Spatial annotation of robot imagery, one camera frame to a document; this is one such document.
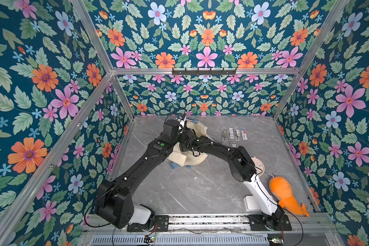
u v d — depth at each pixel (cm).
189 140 79
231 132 108
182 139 73
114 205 41
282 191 76
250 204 75
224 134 108
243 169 61
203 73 93
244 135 107
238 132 108
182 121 69
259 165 91
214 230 72
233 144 101
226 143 103
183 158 84
